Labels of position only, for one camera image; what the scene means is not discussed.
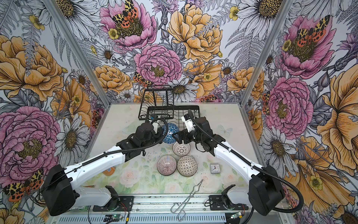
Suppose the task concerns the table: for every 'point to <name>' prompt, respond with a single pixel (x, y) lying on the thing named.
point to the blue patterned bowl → (172, 128)
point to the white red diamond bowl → (181, 149)
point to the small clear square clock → (215, 168)
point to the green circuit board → (117, 216)
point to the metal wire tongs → (181, 206)
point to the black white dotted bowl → (187, 166)
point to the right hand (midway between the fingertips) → (178, 137)
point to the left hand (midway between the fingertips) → (162, 133)
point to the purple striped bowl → (166, 165)
